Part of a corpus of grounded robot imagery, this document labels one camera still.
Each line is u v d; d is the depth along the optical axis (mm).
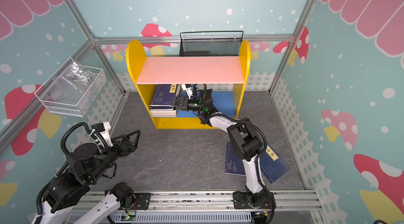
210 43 915
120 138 634
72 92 738
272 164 833
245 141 537
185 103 743
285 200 762
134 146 559
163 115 872
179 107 755
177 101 785
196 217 711
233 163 851
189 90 793
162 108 848
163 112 858
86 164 433
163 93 821
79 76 735
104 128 537
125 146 546
